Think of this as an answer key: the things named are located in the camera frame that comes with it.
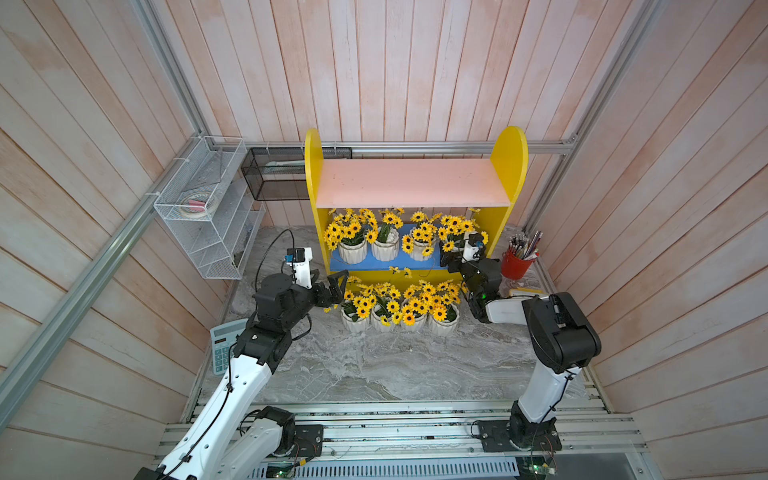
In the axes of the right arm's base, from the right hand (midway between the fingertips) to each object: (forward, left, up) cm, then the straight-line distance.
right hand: (453, 238), depth 92 cm
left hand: (-21, +34, +8) cm, 41 cm away
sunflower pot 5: (-6, +31, +8) cm, 33 cm away
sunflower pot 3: (-19, +21, -7) cm, 29 cm away
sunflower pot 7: (-7, +11, +7) cm, 14 cm away
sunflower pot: (-24, +5, -4) cm, 24 cm away
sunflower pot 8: (-5, +1, +8) cm, 9 cm away
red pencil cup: (+1, -24, -8) cm, 26 cm away
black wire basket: (+12, +54, +16) cm, 58 cm away
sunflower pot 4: (-22, +30, -6) cm, 37 cm away
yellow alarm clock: (-6, -28, -20) cm, 35 cm away
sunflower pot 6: (-6, +21, +2) cm, 22 cm away
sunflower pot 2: (-21, +12, -3) cm, 25 cm away
